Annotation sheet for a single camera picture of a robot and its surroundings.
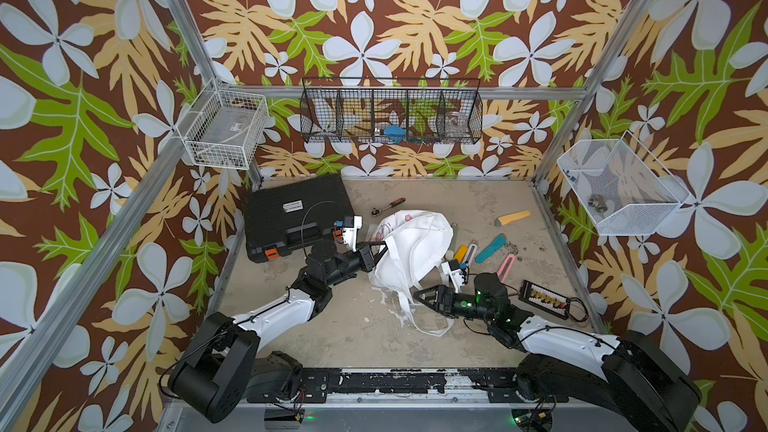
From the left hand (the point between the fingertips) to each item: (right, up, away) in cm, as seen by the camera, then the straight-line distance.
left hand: (391, 242), depth 77 cm
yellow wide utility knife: (+24, -6, +22) cm, 33 cm away
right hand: (+7, -15, +1) cm, 17 cm away
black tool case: (-33, +6, +25) cm, 42 cm away
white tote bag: (+5, -2, +7) cm, 9 cm away
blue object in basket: (+2, +33, +18) cm, 38 cm away
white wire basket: (-48, +32, +8) cm, 58 cm away
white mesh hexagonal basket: (+63, +14, +3) cm, 65 cm away
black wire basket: (-2, +41, +21) cm, 47 cm away
